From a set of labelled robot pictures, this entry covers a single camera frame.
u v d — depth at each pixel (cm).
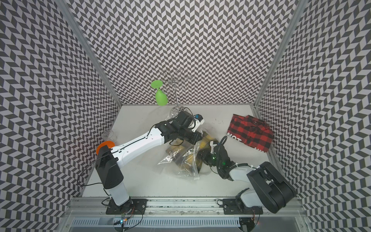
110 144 91
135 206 71
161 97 94
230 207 72
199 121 69
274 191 43
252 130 98
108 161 44
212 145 83
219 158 68
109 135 98
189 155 77
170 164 82
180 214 71
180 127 60
